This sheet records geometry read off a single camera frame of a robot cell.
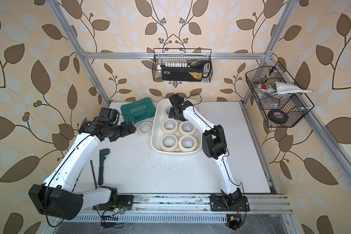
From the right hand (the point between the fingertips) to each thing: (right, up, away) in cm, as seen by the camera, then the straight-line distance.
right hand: (175, 115), depth 99 cm
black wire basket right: (+56, +7, -26) cm, 62 cm away
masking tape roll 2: (-6, +4, +9) cm, 12 cm away
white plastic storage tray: (+8, +1, -32) cm, 33 cm away
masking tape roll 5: (-4, -18, -2) cm, 19 cm away
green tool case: (-28, +3, +10) cm, 30 cm away
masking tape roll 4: (+8, -9, +4) cm, 13 cm away
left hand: (-24, -8, -21) cm, 33 cm away
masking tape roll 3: (-5, -8, +6) cm, 11 cm away
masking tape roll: (-22, -10, +6) cm, 25 cm away
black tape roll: (+53, -1, -27) cm, 59 cm away
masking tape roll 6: (+9, -18, -2) cm, 20 cm away
